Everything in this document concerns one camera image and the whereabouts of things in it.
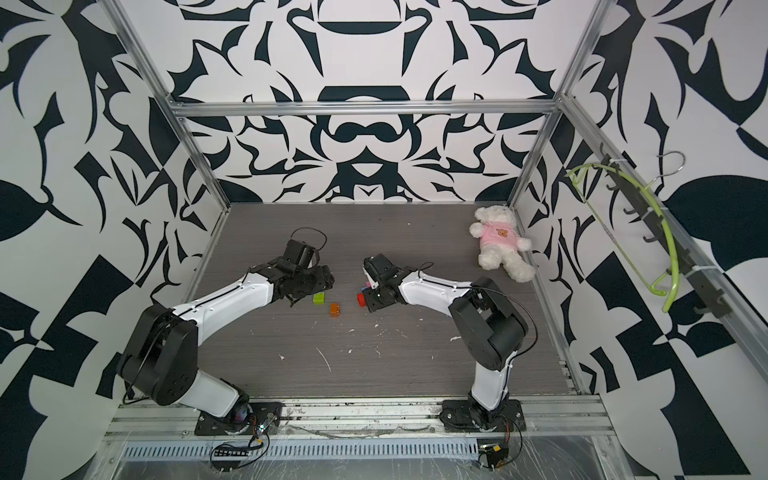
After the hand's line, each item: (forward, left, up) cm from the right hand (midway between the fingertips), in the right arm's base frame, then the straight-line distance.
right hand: (371, 295), depth 93 cm
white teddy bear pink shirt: (+16, -42, +4) cm, 45 cm away
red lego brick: (0, +3, -2) cm, 4 cm away
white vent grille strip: (-39, +46, -2) cm, 61 cm away
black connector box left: (-41, +32, -2) cm, 53 cm away
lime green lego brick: (0, +16, -1) cm, 16 cm away
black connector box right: (-39, -30, -5) cm, 50 cm away
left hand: (+3, +14, +6) cm, 15 cm away
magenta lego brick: (0, +1, +6) cm, 6 cm away
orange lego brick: (-3, +11, -3) cm, 12 cm away
